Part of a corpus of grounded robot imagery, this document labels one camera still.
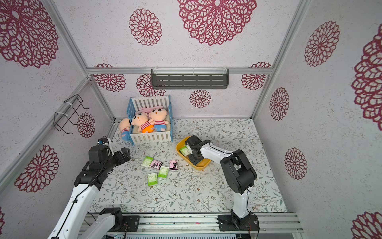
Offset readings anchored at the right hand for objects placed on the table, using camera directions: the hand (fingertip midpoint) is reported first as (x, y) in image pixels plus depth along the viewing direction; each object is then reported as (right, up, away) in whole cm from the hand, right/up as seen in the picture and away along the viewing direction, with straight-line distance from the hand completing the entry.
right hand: (200, 158), depth 96 cm
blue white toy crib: (-38, +38, +15) cm, 56 cm away
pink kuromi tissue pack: (-28, -3, -4) cm, 28 cm away
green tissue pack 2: (-23, -8, -6) cm, 25 cm away
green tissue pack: (-34, -2, -2) cm, 34 cm away
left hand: (-42, +5, -17) cm, 46 cm away
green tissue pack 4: (-9, +5, +1) cm, 10 cm away
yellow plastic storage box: (+2, -4, -2) cm, 4 cm away
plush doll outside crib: (-53, +21, +9) cm, 58 cm away
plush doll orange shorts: (-41, +25, +6) cm, 48 cm away
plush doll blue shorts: (-29, +27, +7) cm, 40 cm away
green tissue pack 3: (-29, -11, -9) cm, 32 cm away
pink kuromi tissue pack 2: (-17, -4, -4) cm, 18 cm away
